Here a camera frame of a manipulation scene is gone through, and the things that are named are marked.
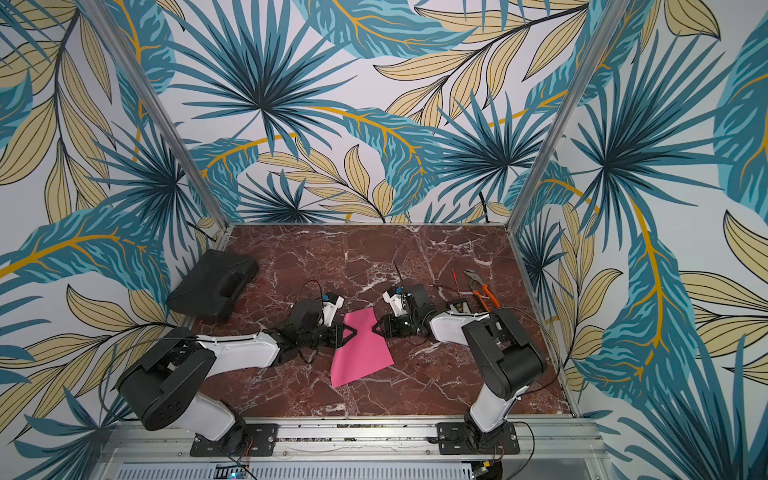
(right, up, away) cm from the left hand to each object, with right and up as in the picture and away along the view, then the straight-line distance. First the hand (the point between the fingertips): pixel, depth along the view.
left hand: (354, 336), depth 87 cm
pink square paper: (+2, -6, +1) cm, 6 cm away
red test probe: (+33, +16, +18) cm, 41 cm away
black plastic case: (-46, +14, +8) cm, 48 cm away
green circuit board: (-28, -29, -15) cm, 43 cm away
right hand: (+7, +1, +4) cm, 8 cm away
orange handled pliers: (+41, +15, +17) cm, 46 cm away
